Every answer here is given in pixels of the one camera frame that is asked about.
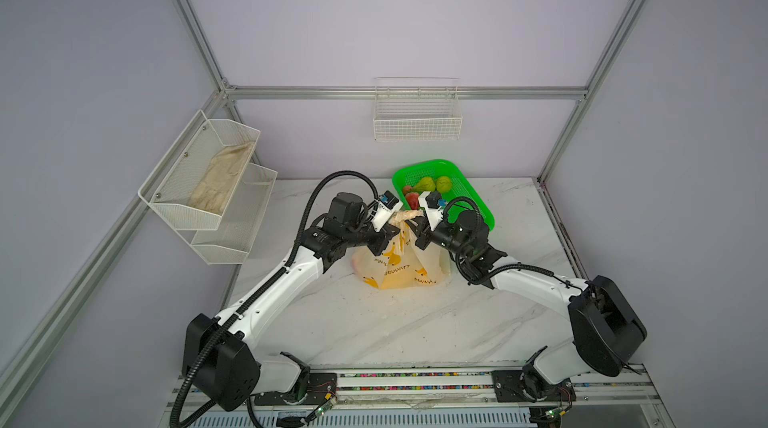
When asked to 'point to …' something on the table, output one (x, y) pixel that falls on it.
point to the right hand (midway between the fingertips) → (401, 214)
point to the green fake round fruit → (444, 184)
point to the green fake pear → (425, 184)
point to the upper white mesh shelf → (193, 182)
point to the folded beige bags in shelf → (214, 188)
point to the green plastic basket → (461, 185)
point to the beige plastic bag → (402, 263)
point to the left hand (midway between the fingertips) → (395, 231)
